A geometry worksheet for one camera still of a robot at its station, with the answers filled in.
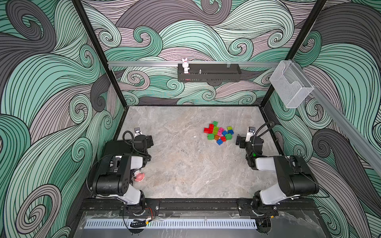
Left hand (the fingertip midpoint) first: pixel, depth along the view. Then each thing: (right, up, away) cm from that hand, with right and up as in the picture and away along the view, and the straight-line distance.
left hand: (140, 136), depth 93 cm
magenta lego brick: (+54, +2, +10) cm, 55 cm away
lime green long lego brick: (+51, +3, +11) cm, 52 cm away
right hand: (+68, +1, 0) cm, 68 cm away
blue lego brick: (+52, -4, +5) cm, 52 cm away
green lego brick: (+47, -1, +7) cm, 47 cm away
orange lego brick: (+50, -2, +7) cm, 51 cm away
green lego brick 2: (+59, -1, +8) cm, 59 cm away
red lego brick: (+47, +3, +11) cm, 48 cm away
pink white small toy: (+3, -21, -12) cm, 24 cm away
